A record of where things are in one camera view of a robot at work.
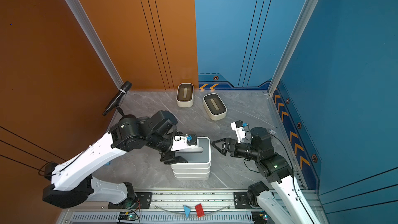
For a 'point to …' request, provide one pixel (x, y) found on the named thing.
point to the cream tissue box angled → (215, 108)
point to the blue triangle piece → (187, 210)
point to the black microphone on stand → (115, 102)
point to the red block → (199, 210)
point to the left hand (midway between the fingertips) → (187, 148)
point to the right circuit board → (259, 217)
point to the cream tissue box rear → (185, 95)
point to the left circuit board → (126, 215)
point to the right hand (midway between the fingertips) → (218, 146)
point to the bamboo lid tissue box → (192, 178)
